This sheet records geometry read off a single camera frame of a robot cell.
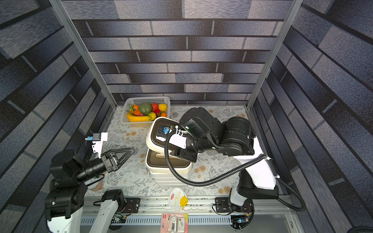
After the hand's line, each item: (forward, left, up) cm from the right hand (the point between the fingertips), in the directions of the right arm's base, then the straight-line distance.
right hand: (173, 142), depth 51 cm
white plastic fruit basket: (+45, +32, -33) cm, 65 cm away
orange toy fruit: (+44, +15, -35) cm, 58 cm away
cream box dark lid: (-3, +8, -13) cm, 15 cm away
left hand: (-2, +16, -5) cm, 17 cm away
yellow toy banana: (+36, +31, -30) cm, 56 cm away
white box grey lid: (-6, +3, -15) cm, 17 cm away
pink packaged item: (-21, +1, -39) cm, 44 cm away
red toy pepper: (+52, +23, -34) cm, 66 cm away
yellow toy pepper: (+51, +17, -34) cm, 64 cm away
